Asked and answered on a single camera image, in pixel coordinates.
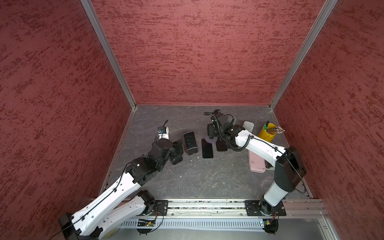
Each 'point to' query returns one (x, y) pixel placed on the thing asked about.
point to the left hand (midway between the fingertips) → (173, 144)
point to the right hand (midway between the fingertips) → (211, 130)
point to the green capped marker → (265, 127)
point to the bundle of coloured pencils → (278, 130)
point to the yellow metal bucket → (264, 134)
